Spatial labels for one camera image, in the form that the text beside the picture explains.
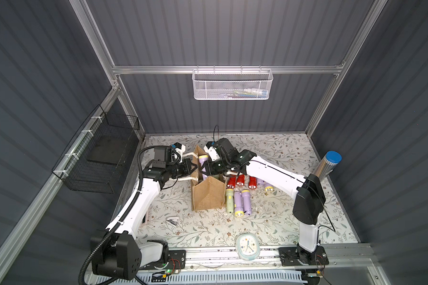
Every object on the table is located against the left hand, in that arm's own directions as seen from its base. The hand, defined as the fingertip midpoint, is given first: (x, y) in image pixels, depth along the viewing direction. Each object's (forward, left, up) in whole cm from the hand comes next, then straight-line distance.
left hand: (199, 167), depth 78 cm
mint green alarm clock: (-28, -21, -18) cm, 40 cm away
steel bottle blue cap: (+5, -62, -2) cm, 63 cm away
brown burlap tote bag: (-6, -5, -13) cm, 15 cm away
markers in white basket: (+38, -24, +14) cm, 47 cm away
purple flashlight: (+3, -2, +2) cm, 4 cm away
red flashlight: (+3, -16, -18) cm, 24 cm away
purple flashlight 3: (-8, -23, -18) cm, 30 cm away
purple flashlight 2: (-11, -18, -18) cm, 28 cm away
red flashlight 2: (+4, -21, -18) cm, 28 cm away
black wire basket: (-3, +43, +7) cm, 43 cm away
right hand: (0, -2, -2) cm, 3 cm away
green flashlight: (-8, -15, -18) cm, 24 cm away
